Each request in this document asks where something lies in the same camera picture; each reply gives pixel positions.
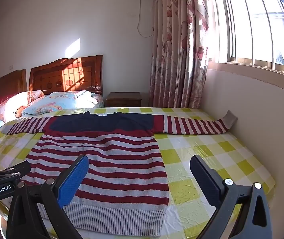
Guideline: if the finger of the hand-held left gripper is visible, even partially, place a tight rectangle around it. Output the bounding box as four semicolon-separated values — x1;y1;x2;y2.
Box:
3;160;32;180

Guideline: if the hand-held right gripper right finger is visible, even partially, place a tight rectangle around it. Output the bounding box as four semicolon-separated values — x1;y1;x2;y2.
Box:
190;155;273;239

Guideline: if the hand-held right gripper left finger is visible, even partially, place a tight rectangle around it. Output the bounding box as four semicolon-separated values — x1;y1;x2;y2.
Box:
6;155;90;239

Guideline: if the red white striped sweater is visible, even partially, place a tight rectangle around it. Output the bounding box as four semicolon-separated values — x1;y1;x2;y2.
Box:
2;110;237;237

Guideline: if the yellow checked bed sheet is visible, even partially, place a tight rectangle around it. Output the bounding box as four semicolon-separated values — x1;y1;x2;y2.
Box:
0;107;276;239

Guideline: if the pink floral pillow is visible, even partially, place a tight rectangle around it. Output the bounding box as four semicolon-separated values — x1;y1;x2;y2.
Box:
0;90;46;123

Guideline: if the light blue folded quilt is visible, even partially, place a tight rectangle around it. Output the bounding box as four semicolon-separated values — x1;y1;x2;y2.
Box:
22;91;105;118

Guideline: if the small wooden headboard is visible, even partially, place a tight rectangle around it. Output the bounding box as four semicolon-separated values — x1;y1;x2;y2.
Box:
0;69;28;96

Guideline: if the wooden nightstand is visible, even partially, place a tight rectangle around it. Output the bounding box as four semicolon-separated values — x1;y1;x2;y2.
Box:
106;92;142;108

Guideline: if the large carved wooden headboard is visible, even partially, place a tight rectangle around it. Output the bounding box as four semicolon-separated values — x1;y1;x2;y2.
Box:
29;55;104;96

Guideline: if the pink floral curtain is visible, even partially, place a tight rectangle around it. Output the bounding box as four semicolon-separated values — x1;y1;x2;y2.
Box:
149;0;223;109

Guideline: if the barred window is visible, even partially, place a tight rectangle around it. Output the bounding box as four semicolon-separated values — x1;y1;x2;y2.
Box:
208;0;284;80

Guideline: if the white air conditioner cable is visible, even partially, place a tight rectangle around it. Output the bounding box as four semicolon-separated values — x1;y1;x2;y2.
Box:
137;0;155;38

